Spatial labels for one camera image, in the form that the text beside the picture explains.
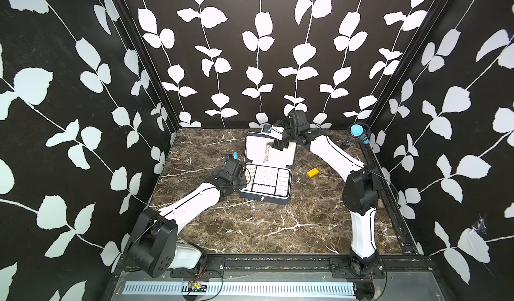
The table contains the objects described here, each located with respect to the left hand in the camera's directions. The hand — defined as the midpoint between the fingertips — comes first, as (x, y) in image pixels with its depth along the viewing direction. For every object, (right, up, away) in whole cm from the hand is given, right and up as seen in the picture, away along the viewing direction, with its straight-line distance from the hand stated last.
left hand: (242, 175), depth 88 cm
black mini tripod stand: (+47, +14, +2) cm, 49 cm away
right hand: (+12, +21, +2) cm, 25 cm away
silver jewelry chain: (+11, +10, +6) cm, 16 cm away
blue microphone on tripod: (+50, +20, -4) cm, 54 cm away
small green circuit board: (-15, -39, -17) cm, 45 cm away
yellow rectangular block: (+35, -1, +13) cm, 37 cm away
